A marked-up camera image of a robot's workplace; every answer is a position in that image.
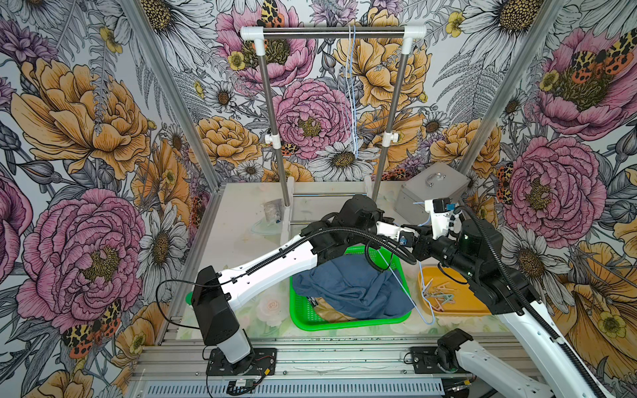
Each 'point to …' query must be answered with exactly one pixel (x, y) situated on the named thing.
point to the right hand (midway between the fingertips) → (400, 234)
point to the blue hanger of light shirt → (427, 322)
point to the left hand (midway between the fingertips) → (385, 219)
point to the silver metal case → (437, 182)
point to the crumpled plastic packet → (274, 211)
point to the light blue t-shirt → (351, 283)
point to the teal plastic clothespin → (447, 298)
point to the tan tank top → (328, 313)
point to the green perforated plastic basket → (305, 316)
